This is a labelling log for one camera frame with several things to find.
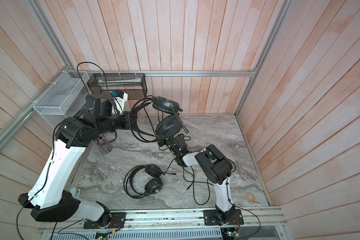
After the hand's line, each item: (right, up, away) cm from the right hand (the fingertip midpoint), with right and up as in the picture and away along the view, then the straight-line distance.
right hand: (157, 131), depth 87 cm
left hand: (-5, +5, -25) cm, 26 cm away
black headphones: (0, -28, -11) cm, 30 cm away
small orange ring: (+51, -37, -5) cm, 64 cm away
